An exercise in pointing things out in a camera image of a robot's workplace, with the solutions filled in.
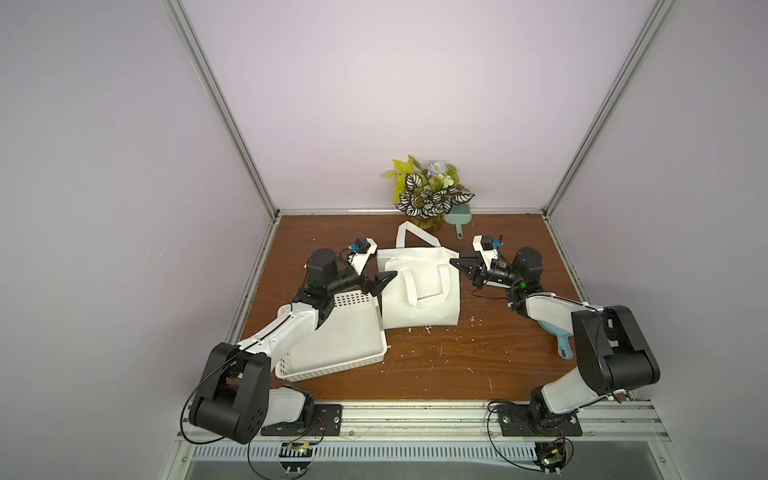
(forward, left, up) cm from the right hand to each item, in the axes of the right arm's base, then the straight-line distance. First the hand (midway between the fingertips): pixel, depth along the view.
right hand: (454, 256), depth 81 cm
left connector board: (-45, +40, -24) cm, 65 cm away
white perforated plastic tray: (-14, +30, -23) cm, 41 cm away
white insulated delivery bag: (-7, +8, -6) cm, 12 cm away
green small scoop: (+35, -8, -20) cm, 41 cm away
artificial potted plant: (+22, +8, +3) cm, 23 cm away
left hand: (-3, +18, +1) cm, 19 cm away
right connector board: (-42, -22, -23) cm, 53 cm away
